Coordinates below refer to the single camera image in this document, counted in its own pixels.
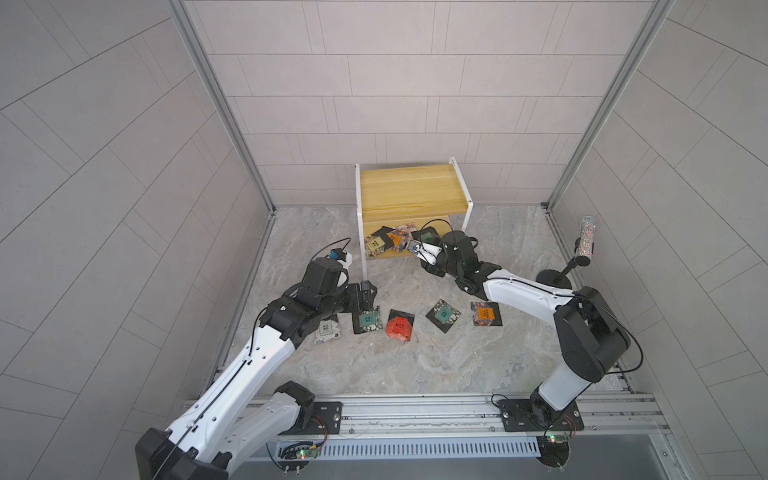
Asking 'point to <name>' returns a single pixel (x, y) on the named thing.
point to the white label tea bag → (329, 329)
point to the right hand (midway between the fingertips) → (426, 243)
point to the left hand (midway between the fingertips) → (369, 289)
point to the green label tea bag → (443, 315)
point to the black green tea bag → (370, 320)
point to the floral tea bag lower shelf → (405, 230)
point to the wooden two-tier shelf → (420, 195)
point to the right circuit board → (554, 450)
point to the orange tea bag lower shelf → (396, 240)
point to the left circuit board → (296, 456)
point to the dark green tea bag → (427, 234)
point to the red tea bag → (399, 325)
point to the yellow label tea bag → (378, 241)
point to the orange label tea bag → (486, 314)
